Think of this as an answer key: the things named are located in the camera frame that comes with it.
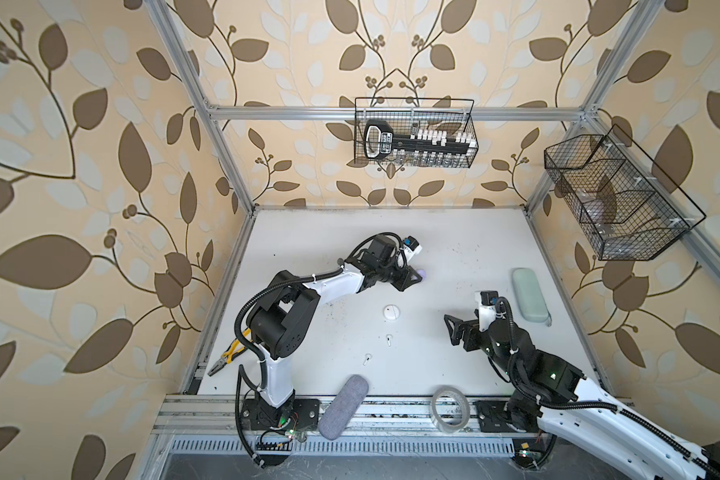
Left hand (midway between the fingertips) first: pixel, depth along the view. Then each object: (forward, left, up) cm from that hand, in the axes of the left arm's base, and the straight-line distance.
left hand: (422, 274), depth 88 cm
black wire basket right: (+6, -48, +23) cm, 54 cm away
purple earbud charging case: (+1, 0, -1) cm, 1 cm away
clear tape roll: (-37, -3, -9) cm, 38 cm away
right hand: (-15, -9, +2) cm, 17 cm away
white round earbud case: (-8, +9, -11) cm, 16 cm away
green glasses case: (-1, -35, -9) cm, 36 cm away
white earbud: (-16, +9, -11) cm, 21 cm away
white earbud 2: (-21, +15, -12) cm, 28 cm away
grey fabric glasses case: (-34, +21, -8) cm, 41 cm away
